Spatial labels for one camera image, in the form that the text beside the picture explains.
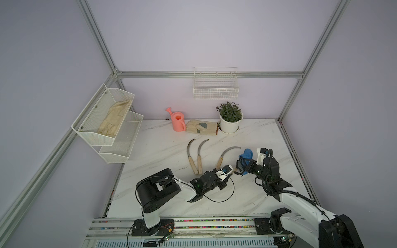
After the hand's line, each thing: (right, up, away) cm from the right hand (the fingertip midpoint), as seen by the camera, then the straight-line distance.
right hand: (244, 161), depth 86 cm
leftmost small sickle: (-30, -3, +9) cm, 32 cm away
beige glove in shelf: (-71, +26, -5) cm, 76 cm away
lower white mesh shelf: (-73, +11, +8) cm, 75 cm away
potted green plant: (-6, +28, +15) cm, 32 cm away
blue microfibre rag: (+1, +4, -3) cm, 5 cm away
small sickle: (-12, 0, +11) cm, 16 cm away
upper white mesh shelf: (-78, +23, -7) cm, 81 cm away
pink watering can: (-41, +27, +20) cm, 53 cm away
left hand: (-9, -6, -2) cm, 11 cm away
